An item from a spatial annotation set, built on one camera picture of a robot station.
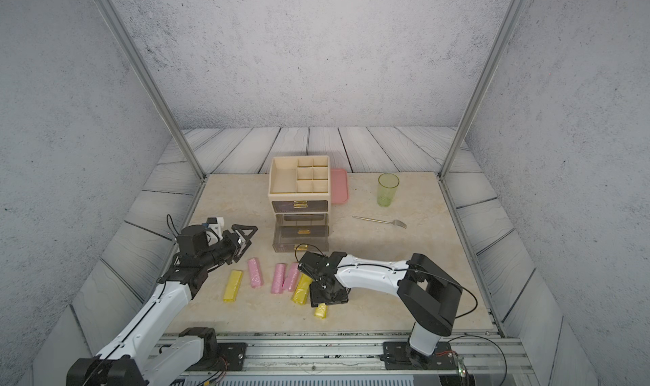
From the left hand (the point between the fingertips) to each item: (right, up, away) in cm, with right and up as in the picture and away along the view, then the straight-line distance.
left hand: (257, 234), depth 80 cm
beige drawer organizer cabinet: (+12, +16, +5) cm, 21 cm away
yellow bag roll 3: (+20, -24, +1) cm, 31 cm away
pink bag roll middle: (+5, -16, +8) cm, 19 cm away
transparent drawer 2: (+14, +9, +5) cm, 17 cm away
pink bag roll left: (-3, -15, +8) cm, 17 cm away
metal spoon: (+49, +1, +25) cm, 55 cm away
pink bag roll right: (+10, -16, +7) cm, 20 cm away
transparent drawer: (+12, -1, +12) cm, 17 cm away
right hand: (+20, -22, +1) cm, 30 cm away
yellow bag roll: (-10, -19, +5) cm, 22 cm away
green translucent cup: (+44, +16, +19) cm, 51 cm away
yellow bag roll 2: (+14, -19, +4) cm, 24 cm away
